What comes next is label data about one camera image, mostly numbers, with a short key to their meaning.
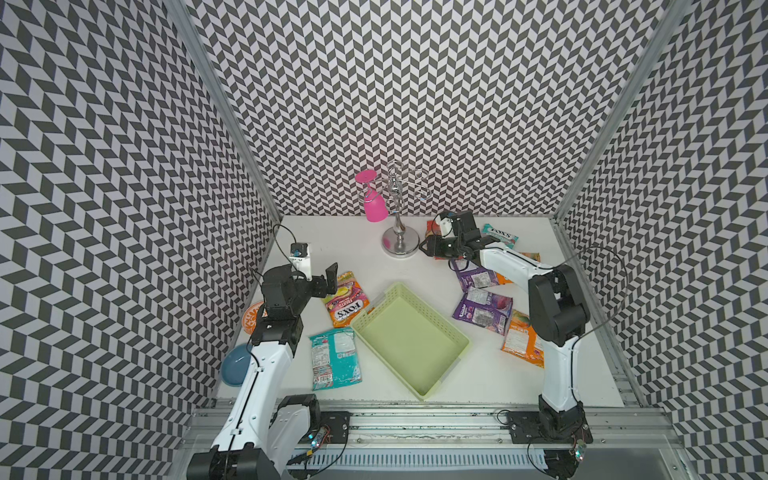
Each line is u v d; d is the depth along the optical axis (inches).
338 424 28.4
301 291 25.2
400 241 43.9
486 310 36.0
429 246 35.1
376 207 40.7
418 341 35.6
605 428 29.6
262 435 16.6
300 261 26.2
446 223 34.3
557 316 20.7
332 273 27.9
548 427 25.7
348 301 36.7
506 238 43.6
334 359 32.2
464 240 30.4
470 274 37.9
